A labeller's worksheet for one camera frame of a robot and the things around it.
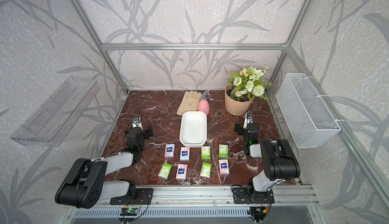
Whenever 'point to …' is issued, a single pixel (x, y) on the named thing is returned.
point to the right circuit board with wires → (257, 213)
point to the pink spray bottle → (203, 105)
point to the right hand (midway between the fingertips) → (245, 120)
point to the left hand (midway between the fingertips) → (141, 124)
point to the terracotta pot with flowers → (242, 88)
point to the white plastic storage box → (193, 129)
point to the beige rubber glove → (190, 102)
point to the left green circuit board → (128, 211)
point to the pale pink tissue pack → (181, 172)
